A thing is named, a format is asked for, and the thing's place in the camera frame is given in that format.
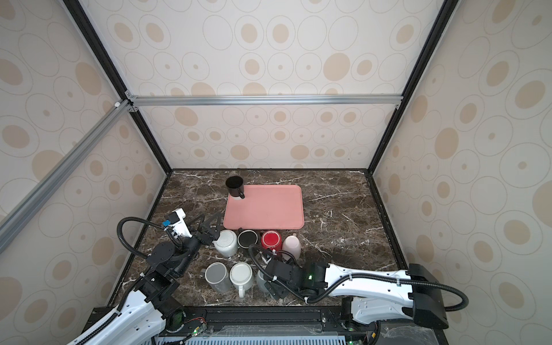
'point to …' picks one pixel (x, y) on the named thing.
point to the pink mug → (292, 244)
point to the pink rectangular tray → (267, 207)
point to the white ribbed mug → (226, 244)
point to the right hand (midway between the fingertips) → (281, 275)
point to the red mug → (272, 239)
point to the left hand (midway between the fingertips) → (219, 214)
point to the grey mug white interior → (261, 288)
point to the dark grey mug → (216, 275)
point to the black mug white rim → (246, 237)
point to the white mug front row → (241, 276)
